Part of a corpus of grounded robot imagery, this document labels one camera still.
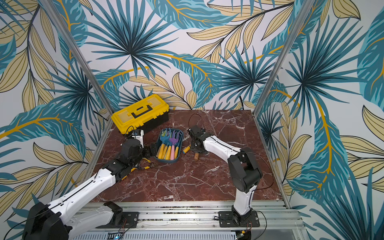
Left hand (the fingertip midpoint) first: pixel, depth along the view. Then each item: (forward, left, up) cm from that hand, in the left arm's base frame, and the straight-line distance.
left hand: (149, 145), depth 81 cm
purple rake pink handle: (+11, -11, -11) cm, 19 cm away
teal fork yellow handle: (+6, -8, -12) cm, 16 cm away
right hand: (+5, -26, -11) cm, 29 cm away
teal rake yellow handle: (+12, -5, -11) cm, 17 cm away
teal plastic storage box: (+8, -9, -12) cm, 17 cm away
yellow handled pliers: (-5, 0, -16) cm, 16 cm away
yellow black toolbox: (+24, +5, 0) cm, 25 cm away
